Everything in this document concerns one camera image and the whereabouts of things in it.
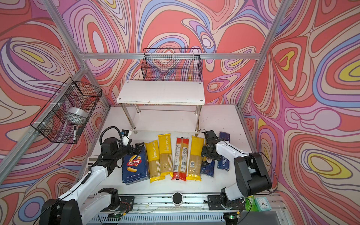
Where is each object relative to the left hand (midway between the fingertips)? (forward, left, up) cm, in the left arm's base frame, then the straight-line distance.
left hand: (138, 141), depth 85 cm
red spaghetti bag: (-15, -25, -9) cm, 31 cm away
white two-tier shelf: (+43, -11, -14) cm, 47 cm away
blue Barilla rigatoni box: (-14, +1, -6) cm, 16 cm away
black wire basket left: (+3, +36, +18) cm, 40 cm away
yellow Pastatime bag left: (-1, -7, -9) cm, 12 cm away
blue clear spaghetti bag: (-14, -42, -9) cm, 46 cm away
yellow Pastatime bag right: (-1, -15, -9) cm, 18 cm away
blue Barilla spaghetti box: (-11, -52, -9) cm, 54 cm away
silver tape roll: (+7, +29, +20) cm, 36 cm away
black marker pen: (-4, +29, +13) cm, 33 cm away
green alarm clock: (-32, -69, -10) cm, 76 cm away
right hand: (-6, -45, -12) cm, 47 cm away
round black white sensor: (-30, -24, -6) cm, 39 cm away
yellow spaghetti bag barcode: (-5, -36, -9) cm, 38 cm away
